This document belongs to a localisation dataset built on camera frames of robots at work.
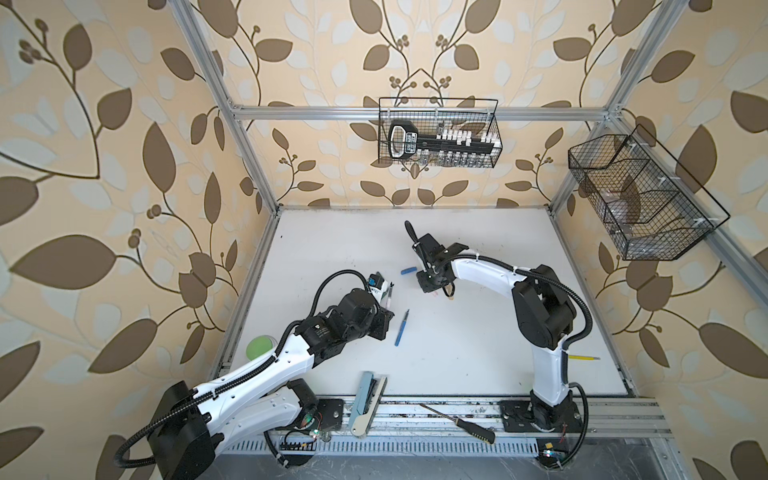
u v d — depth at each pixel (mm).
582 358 821
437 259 710
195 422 403
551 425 661
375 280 694
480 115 910
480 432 710
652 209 725
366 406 733
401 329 890
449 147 831
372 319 609
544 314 516
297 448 733
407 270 1016
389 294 769
